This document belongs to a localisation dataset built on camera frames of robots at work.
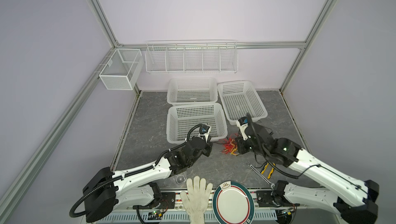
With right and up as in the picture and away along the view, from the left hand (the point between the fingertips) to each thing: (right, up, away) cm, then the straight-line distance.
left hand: (210, 139), depth 77 cm
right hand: (+12, +1, -5) cm, 13 cm away
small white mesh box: (-57, +41, +24) cm, 74 cm away
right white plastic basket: (+24, +22, +39) cm, 51 cm away
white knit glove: (-7, -29, -4) cm, 30 cm away
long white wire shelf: (-9, +49, +22) cm, 54 cm away
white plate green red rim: (+11, -29, -4) cm, 32 cm away
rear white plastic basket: (-13, +29, +45) cm, 55 cm away
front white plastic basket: (-18, +9, +26) cm, 33 cm away
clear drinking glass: (-15, -22, +3) cm, 27 cm away
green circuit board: (-26, -35, -5) cm, 44 cm away
